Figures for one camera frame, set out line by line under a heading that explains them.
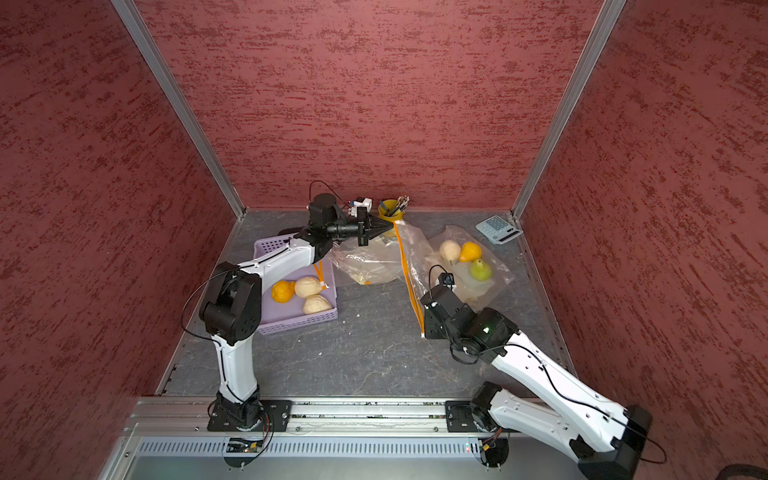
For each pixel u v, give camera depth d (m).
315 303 0.88
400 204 1.01
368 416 0.76
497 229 1.13
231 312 0.52
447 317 0.52
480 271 0.97
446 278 0.66
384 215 1.10
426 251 1.03
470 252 1.03
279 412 0.74
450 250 1.02
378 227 0.81
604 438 0.38
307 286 0.92
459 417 0.74
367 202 0.85
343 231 0.77
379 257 1.01
